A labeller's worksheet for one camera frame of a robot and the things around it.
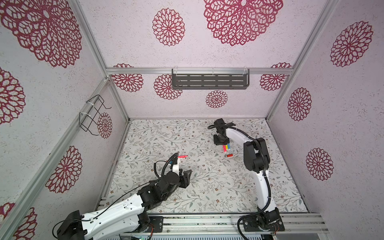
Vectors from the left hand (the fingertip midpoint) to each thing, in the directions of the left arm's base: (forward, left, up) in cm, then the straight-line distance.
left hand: (187, 173), depth 77 cm
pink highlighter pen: (+24, -25, -13) cm, 37 cm away
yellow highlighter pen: (+25, -27, -13) cm, 39 cm away
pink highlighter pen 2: (+17, +3, -12) cm, 21 cm away
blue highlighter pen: (+25, -29, -13) cm, 40 cm away
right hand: (+30, -22, -12) cm, 39 cm away
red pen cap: (+19, -28, -14) cm, 37 cm away
